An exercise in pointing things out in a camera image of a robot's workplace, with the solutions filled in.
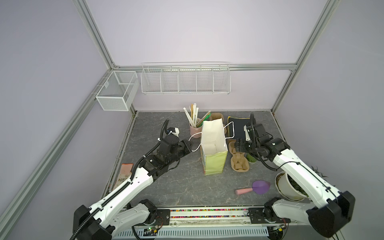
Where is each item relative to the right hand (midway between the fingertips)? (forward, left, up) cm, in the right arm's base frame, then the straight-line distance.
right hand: (241, 145), depth 79 cm
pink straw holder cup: (+18, +26, -10) cm, 33 cm away
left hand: (-3, +25, +6) cm, 26 cm away
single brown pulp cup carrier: (-2, -2, -17) cm, 17 cm away
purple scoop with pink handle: (-16, -11, -19) cm, 27 cm away
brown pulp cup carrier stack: (+37, +11, -16) cm, 42 cm away
